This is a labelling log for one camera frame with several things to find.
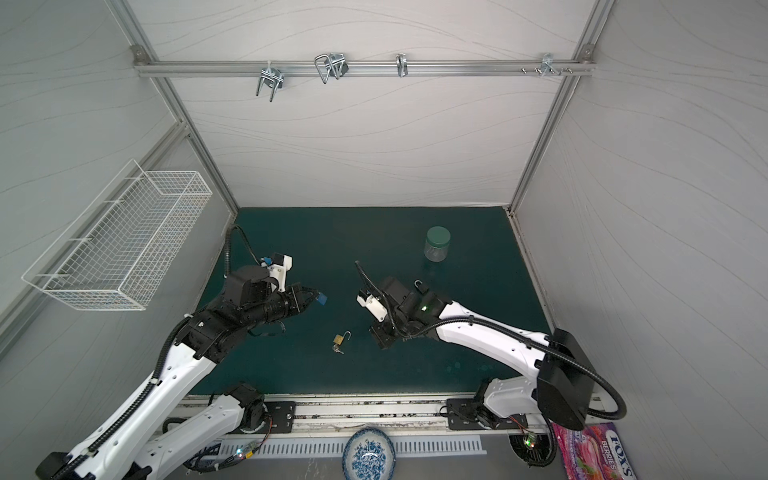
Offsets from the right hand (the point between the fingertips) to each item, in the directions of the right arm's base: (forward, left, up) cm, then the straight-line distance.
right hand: (377, 322), depth 77 cm
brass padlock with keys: (-1, +12, -12) cm, 17 cm away
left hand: (+4, +13, +11) cm, 18 cm away
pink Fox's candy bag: (-24, -53, -11) cm, 59 cm away
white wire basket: (+5, +60, +21) cm, 63 cm away
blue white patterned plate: (-27, 0, -11) cm, 29 cm away
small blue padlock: (+2, +13, +8) cm, 16 cm away
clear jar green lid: (+31, -17, -4) cm, 35 cm away
